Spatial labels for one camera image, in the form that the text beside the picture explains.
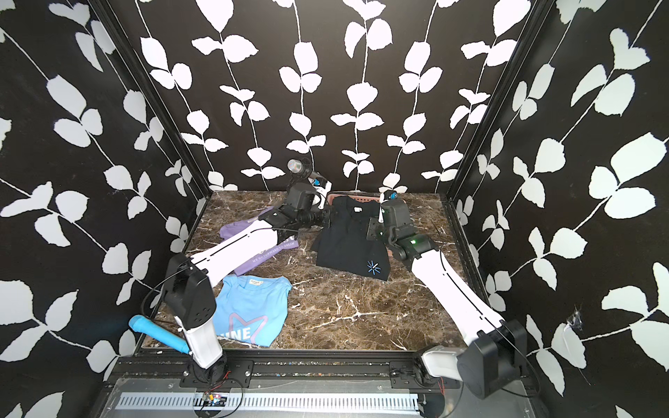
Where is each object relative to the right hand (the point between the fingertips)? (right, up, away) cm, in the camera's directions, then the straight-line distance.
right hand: (368, 216), depth 80 cm
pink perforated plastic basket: (+1, +10, +42) cm, 44 cm away
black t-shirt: (-9, -8, +8) cm, 14 cm away
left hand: (-9, +3, +3) cm, 10 cm away
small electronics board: (-45, -51, -9) cm, 69 cm away
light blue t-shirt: (-39, -31, +5) cm, 50 cm away
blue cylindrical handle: (-66, -37, 0) cm, 75 cm away
